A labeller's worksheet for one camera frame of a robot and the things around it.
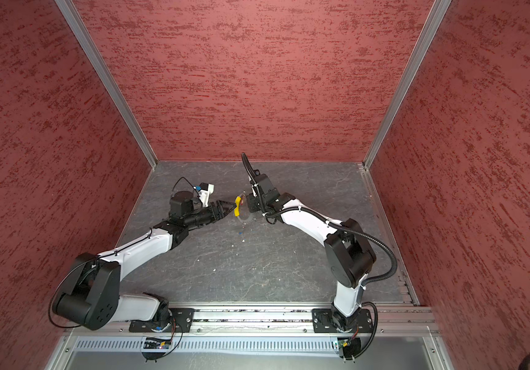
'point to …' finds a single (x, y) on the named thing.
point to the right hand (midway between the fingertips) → (251, 202)
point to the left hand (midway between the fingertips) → (233, 211)
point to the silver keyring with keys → (241, 204)
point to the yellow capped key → (236, 210)
